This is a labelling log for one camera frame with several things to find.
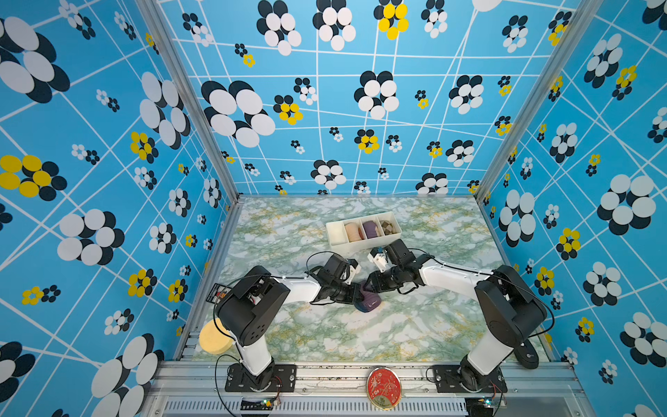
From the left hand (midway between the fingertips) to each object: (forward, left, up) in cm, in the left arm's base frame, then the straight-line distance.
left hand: (366, 299), depth 88 cm
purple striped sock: (-2, -1, +3) cm, 3 cm away
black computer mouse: (-18, -46, +2) cm, 50 cm away
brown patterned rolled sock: (+28, -10, +5) cm, 30 cm away
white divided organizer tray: (+27, +10, +1) cm, 29 cm away
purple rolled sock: (+27, -3, +4) cm, 28 cm away
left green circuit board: (-30, +29, -1) cm, 42 cm away
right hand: (+4, -1, +1) cm, 4 cm away
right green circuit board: (-30, -29, 0) cm, 42 cm away
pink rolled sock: (+26, +4, +4) cm, 26 cm away
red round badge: (-26, -3, +3) cm, 26 cm away
